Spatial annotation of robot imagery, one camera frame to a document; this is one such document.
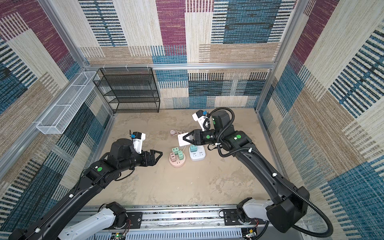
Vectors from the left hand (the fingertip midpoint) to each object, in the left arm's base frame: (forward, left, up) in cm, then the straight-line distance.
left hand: (156, 151), depth 71 cm
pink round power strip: (+4, -8, -20) cm, 22 cm away
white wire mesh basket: (+12, +46, +10) cm, 49 cm away
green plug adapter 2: (+6, -10, -17) cm, 21 cm away
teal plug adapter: (+11, -18, -17) cm, 27 cm away
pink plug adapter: (+6, -6, -16) cm, 18 cm away
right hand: (+1, -14, +7) cm, 16 cm away
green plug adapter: (+10, -7, -16) cm, 21 cm away
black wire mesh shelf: (+53, +28, -5) cm, 60 cm away
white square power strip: (+9, -21, -21) cm, 31 cm away
